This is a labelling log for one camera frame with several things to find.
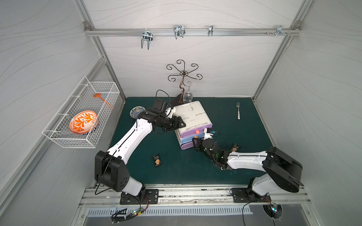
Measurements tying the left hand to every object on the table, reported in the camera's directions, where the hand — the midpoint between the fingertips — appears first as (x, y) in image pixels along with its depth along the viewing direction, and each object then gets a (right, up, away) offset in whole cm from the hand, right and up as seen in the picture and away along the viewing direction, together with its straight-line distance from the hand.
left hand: (182, 127), depth 78 cm
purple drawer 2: (+3, -12, +8) cm, 15 cm away
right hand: (+7, -8, +8) cm, 13 cm away
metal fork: (+46, +13, +38) cm, 61 cm away
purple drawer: (+8, -2, +1) cm, 9 cm away
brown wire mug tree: (0, +34, +15) cm, 38 cm away
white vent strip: (-31, -44, -6) cm, 54 cm away
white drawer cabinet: (+7, +7, +4) cm, 11 cm away
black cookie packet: (-15, -22, +7) cm, 27 cm away
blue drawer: (+4, -8, +5) cm, 10 cm away
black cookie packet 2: (+35, -15, +13) cm, 40 cm away
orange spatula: (-47, +18, +1) cm, 51 cm away
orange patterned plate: (-46, +4, -14) cm, 48 cm away
